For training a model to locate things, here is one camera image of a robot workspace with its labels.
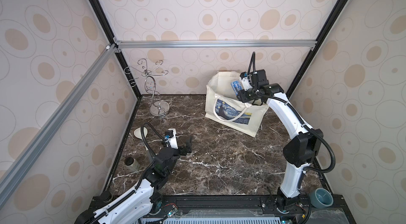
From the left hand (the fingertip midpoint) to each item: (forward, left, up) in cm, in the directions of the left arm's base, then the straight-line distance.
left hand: (188, 135), depth 78 cm
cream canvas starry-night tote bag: (+20, -19, -2) cm, 27 cm away
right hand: (+23, -33, +7) cm, 41 cm away
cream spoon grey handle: (+10, +33, -15) cm, 38 cm away
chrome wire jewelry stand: (+30, +25, -15) cm, 42 cm away
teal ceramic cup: (-24, -64, -16) cm, 71 cm away
